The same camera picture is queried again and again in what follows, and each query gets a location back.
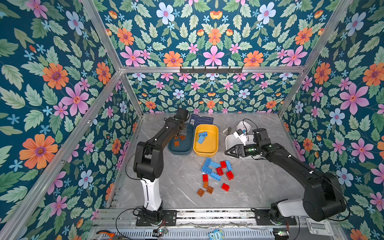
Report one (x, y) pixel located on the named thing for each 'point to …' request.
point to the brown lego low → (176, 138)
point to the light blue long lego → (204, 134)
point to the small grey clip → (227, 130)
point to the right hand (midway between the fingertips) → (231, 149)
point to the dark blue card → (196, 119)
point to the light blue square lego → (201, 139)
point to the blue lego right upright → (229, 166)
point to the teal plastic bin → (183, 145)
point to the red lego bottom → (225, 187)
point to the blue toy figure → (217, 234)
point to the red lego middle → (219, 171)
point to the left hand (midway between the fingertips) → (180, 128)
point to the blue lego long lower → (207, 170)
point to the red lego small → (205, 177)
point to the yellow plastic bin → (208, 148)
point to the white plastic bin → (231, 140)
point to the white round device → (240, 126)
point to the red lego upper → (223, 164)
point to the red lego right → (230, 175)
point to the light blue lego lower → (215, 176)
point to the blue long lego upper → (207, 162)
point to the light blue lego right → (214, 164)
